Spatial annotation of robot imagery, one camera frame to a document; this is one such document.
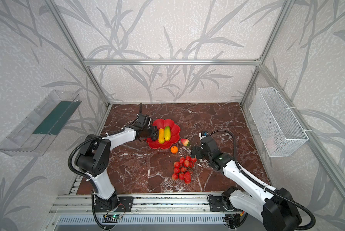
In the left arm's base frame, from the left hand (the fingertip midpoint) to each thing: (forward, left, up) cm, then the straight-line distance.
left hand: (157, 127), depth 98 cm
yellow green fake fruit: (-3, -7, -2) cm, 8 cm away
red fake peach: (-10, -19, -3) cm, 22 cm away
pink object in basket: (-20, -62, +16) cm, 67 cm away
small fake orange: (-15, -12, -4) cm, 20 cm away
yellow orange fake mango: (-7, -3, -3) cm, 8 cm away
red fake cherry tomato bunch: (-28, -18, -3) cm, 33 cm away
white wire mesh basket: (-20, -59, +30) cm, 70 cm away
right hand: (-14, -27, +5) cm, 31 cm away
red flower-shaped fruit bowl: (-1, -12, -4) cm, 13 cm away
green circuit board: (-51, +19, -8) cm, 55 cm away
